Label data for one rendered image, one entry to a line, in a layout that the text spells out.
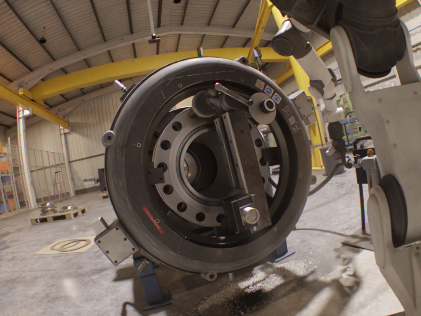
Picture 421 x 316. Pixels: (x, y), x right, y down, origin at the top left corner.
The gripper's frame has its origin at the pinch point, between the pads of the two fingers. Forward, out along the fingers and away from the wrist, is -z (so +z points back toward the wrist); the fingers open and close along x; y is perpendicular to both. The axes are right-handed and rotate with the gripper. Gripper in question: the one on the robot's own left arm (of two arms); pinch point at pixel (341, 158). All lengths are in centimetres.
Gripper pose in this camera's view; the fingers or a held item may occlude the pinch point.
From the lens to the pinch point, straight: 125.7
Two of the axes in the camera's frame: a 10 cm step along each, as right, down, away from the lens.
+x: 1.5, -0.3, 9.9
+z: -2.1, -9.8, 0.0
